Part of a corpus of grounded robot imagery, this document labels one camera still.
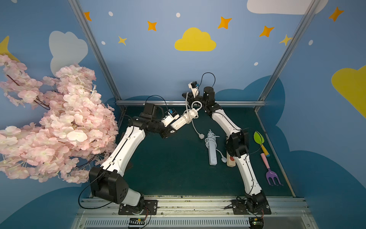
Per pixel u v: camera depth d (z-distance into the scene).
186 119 0.74
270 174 0.86
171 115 0.67
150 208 0.75
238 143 0.65
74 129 0.37
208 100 0.80
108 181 0.40
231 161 0.88
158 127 0.66
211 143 0.95
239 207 0.75
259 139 1.02
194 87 0.83
